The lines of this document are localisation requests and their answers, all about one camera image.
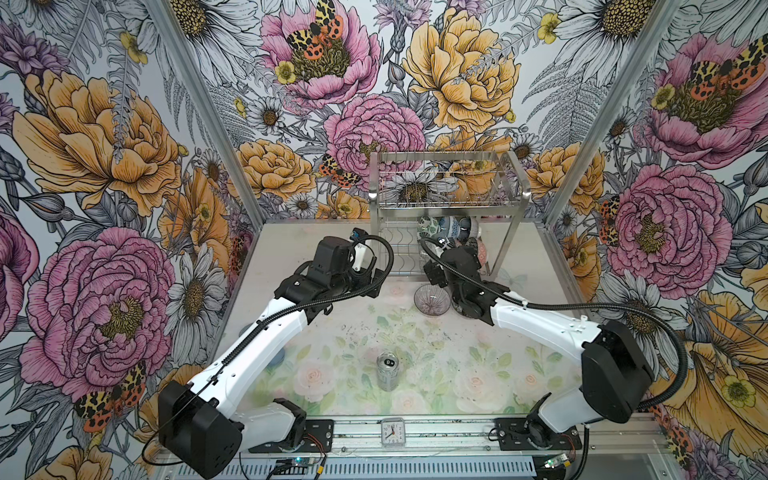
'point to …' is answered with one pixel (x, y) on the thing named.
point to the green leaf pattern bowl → (428, 226)
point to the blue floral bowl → (453, 227)
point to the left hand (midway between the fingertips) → (366, 278)
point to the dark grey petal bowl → (464, 228)
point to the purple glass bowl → (432, 300)
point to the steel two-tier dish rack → (408, 190)
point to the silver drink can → (388, 370)
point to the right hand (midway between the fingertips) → (448, 261)
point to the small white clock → (393, 432)
